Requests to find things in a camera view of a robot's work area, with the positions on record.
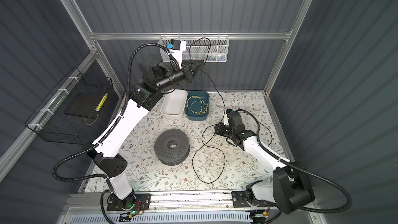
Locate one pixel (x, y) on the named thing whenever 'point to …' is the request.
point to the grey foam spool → (172, 147)
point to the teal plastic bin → (192, 116)
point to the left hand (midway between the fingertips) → (203, 60)
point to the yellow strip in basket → (101, 102)
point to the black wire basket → (50, 123)
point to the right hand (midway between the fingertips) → (216, 127)
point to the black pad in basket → (85, 104)
